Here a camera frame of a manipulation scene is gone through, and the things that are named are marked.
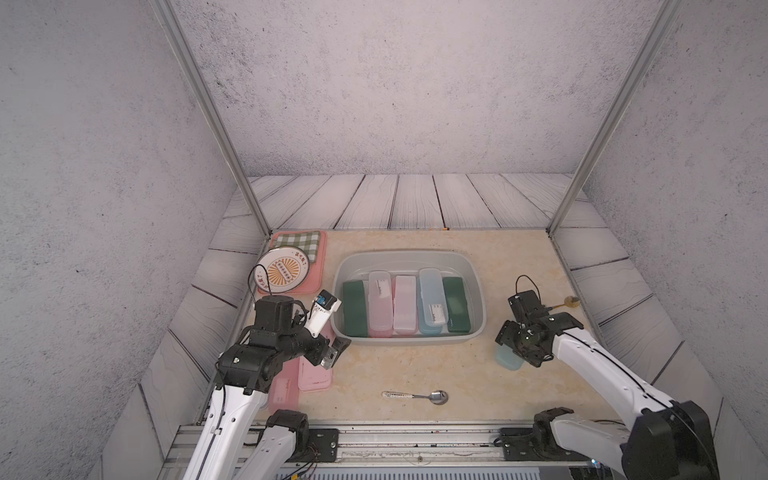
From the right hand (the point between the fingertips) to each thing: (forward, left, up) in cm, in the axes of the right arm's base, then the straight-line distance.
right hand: (511, 343), depth 83 cm
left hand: (-4, +45, +15) cm, 48 cm away
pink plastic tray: (+27, +61, -6) cm, 67 cm away
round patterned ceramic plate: (+29, +73, -4) cm, 79 cm away
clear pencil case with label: (+14, +37, -3) cm, 40 cm away
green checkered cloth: (+43, +67, -4) cm, 79 cm away
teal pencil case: (-5, +3, +3) cm, 7 cm away
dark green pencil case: (+11, +45, -2) cm, 46 cm away
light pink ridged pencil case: (-8, +55, -4) cm, 55 cm away
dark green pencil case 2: (+14, +13, -5) cm, 19 cm away
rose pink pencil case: (-12, +62, -4) cm, 63 cm away
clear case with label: (+15, +21, -3) cm, 26 cm away
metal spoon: (-13, +21, -5) cm, 25 cm away
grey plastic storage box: (+30, +47, -2) cm, 56 cm away
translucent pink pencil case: (+14, +29, -3) cm, 33 cm away
